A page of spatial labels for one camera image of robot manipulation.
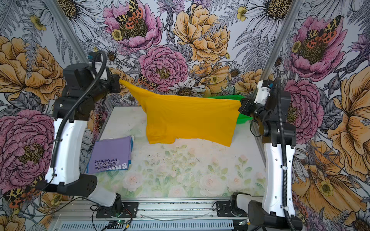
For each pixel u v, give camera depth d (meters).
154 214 0.74
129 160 0.89
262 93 0.53
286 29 0.79
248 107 0.53
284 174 0.37
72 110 0.38
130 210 0.74
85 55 0.91
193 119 0.95
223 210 0.74
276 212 0.36
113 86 0.55
